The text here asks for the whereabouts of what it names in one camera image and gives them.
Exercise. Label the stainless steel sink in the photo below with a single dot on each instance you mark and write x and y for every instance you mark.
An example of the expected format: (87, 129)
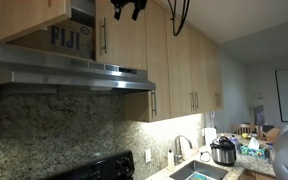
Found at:
(200, 169)

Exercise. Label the white soap dispenser bottle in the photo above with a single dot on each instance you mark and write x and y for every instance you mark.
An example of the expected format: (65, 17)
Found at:
(171, 161)

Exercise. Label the black stove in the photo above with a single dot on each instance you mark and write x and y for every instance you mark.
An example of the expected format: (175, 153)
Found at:
(100, 168)

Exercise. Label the brown cardboard box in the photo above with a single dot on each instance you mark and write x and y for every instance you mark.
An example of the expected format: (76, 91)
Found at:
(272, 134)

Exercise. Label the Fiji cardboard box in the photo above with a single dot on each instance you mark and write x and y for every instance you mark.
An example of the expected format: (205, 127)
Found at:
(64, 38)

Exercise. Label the teal item in sink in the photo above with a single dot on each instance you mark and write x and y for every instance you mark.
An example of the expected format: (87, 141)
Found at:
(196, 176)

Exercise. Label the steel and black pressure cooker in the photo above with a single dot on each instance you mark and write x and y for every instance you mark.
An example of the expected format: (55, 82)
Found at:
(223, 151)

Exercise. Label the wooden chair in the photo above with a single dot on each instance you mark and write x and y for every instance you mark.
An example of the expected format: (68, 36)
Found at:
(245, 128)

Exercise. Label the white wall outlet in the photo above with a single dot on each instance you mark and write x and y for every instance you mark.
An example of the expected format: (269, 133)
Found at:
(148, 155)

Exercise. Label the steel kitchen faucet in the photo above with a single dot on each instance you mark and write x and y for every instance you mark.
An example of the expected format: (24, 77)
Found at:
(178, 150)

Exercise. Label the white paper towel roll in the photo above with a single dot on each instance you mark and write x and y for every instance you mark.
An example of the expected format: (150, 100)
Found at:
(210, 136)

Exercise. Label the stainless steel range hood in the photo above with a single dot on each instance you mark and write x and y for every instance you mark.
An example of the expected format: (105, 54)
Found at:
(70, 71)

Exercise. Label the dark wall poster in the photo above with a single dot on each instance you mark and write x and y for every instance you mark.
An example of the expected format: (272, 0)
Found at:
(259, 111)

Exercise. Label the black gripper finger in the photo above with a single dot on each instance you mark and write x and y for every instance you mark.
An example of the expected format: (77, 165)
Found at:
(136, 10)
(118, 9)

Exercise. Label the light wooden cupboard door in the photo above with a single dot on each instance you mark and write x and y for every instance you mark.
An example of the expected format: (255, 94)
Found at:
(27, 16)
(204, 76)
(180, 73)
(159, 66)
(124, 36)
(218, 80)

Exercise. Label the colourful tissue box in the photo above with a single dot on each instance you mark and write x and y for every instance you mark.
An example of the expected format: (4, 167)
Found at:
(252, 150)

